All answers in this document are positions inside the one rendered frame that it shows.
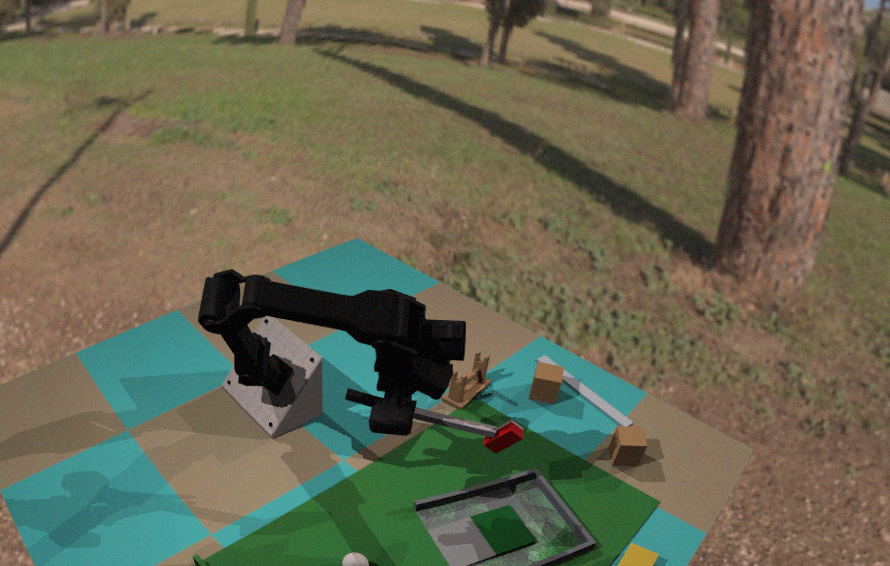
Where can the brown cube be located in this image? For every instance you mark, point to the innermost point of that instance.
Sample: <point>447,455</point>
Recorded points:
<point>627,446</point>
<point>546,382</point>

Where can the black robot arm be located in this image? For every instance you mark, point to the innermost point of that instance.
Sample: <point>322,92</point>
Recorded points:
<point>393,323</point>

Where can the red golf putter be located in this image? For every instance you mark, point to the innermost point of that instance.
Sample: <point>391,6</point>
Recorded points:
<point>496,439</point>

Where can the white ball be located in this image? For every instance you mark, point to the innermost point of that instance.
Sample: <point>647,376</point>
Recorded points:
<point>355,559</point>

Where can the grey flat bar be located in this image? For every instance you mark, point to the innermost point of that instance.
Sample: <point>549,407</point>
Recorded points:
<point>590,395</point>

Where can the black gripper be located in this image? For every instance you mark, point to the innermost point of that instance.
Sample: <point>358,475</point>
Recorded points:
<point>393,414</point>

